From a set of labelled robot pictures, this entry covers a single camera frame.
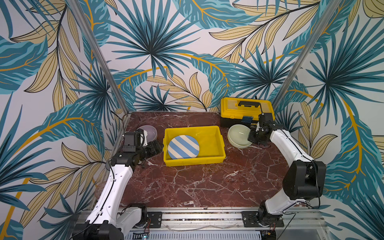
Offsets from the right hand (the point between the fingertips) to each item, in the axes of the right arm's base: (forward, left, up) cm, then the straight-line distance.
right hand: (249, 138), depth 91 cm
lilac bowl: (+16, +62, -8) cm, 65 cm away
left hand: (-8, +52, +8) cm, 54 cm away
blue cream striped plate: (+1, +41, -7) cm, 41 cm away
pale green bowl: (+3, +6, 0) cm, 7 cm away
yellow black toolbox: (+22, +3, +2) cm, 22 cm away
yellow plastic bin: (+8, +21, -11) cm, 25 cm away
